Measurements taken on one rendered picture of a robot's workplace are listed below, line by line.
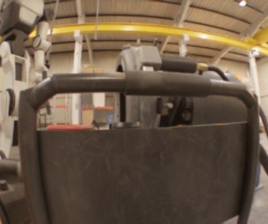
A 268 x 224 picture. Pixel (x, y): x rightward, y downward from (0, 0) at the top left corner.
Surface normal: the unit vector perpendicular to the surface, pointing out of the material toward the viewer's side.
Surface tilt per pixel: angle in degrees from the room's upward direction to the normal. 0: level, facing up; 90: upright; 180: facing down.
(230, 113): 104
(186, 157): 90
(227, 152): 90
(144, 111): 98
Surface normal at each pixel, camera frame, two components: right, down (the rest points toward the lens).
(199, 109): 0.23, 0.10
